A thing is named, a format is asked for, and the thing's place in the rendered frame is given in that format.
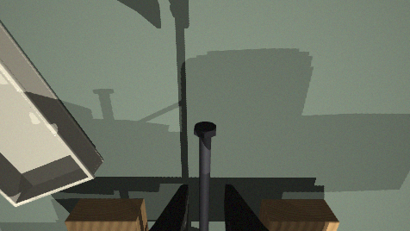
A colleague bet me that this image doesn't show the dark grey rod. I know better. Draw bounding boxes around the dark grey rod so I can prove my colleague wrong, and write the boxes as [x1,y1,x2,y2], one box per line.
[194,122,216,231]

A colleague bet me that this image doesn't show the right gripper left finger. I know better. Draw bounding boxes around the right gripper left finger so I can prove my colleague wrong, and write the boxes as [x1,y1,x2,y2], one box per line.
[149,184,189,231]

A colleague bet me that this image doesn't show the light brown wooden block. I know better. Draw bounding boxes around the light brown wooden block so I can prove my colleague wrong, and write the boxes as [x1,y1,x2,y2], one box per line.
[258,199,339,231]
[65,198,149,231]

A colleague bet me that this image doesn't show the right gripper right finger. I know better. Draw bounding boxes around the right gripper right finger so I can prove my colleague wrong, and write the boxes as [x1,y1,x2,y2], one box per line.
[224,184,269,231]

